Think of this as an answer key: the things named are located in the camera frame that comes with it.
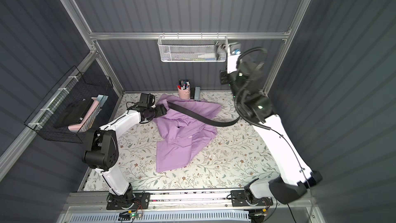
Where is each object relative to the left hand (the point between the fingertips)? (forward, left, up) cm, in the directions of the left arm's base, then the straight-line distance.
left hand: (163, 111), depth 95 cm
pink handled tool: (-24, +29, +20) cm, 42 cm away
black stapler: (+23, -17, -7) cm, 30 cm away
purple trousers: (-11, -11, -8) cm, 18 cm away
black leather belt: (-9, -25, +4) cm, 27 cm away
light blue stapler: (+23, -21, -8) cm, 32 cm away
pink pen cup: (+20, -12, -5) cm, 23 cm away
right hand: (-8, -34, +42) cm, 55 cm away
